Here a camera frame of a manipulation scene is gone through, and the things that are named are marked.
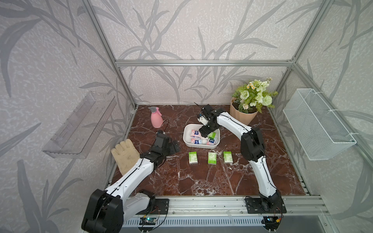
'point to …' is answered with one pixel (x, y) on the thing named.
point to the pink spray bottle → (156, 118)
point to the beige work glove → (126, 155)
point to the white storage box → (207, 143)
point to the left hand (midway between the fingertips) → (173, 145)
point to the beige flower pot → (245, 118)
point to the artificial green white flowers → (254, 94)
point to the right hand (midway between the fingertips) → (206, 130)
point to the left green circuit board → (147, 221)
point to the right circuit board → (271, 223)
